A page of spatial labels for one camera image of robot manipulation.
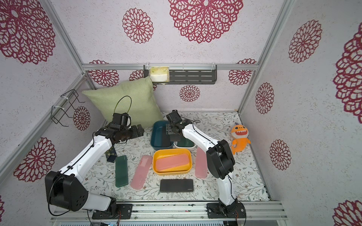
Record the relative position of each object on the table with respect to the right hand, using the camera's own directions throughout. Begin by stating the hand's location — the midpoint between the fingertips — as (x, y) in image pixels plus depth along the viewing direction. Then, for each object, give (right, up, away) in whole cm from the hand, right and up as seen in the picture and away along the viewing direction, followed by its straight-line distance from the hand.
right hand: (171, 126), depth 92 cm
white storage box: (+2, -12, +8) cm, 14 cm away
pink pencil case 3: (+19, -24, +1) cm, 31 cm away
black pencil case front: (+4, -35, -8) cm, 36 cm away
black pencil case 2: (+2, -7, -4) cm, 8 cm away
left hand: (-20, -3, -7) cm, 22 cm away
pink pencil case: (-3, -23, -1) cm, 23 cm away
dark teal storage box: (-10, -9, +14) cm, 20 cm away
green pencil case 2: (+9, -11, +7) cm, 16 cm away
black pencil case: (-5, -10, +11) cm, 16 cm away
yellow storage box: (+8, -26, -6) cm, 28 cm away
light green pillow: (-21, +18, -4) cm, 27 cm away
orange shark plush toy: (+47, -4, +6) cm, 48 cm away
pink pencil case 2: (-19, -27, -2) cm, 32 cm away
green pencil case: (-31, -27, -5) cm, 41 cm away
